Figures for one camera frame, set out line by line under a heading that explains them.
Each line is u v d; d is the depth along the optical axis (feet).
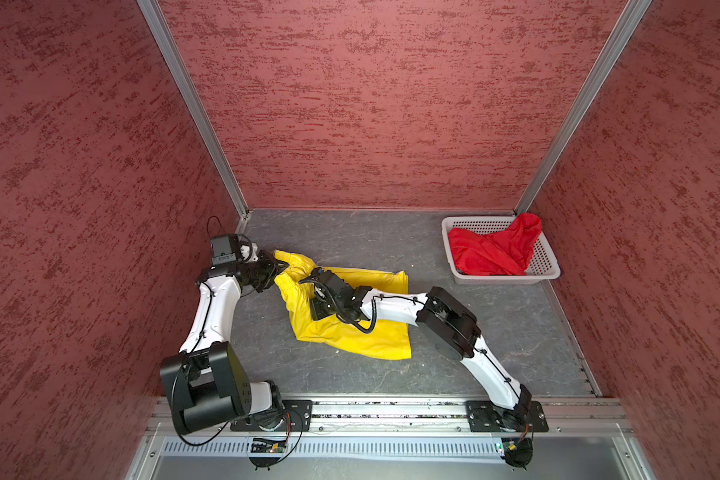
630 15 2.33
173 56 2.55
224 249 2.12
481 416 2.43
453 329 1.87
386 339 2.81
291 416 2.41
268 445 2.36
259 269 2.43
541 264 3.20
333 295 2.42
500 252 3.07
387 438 2.37
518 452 2.32
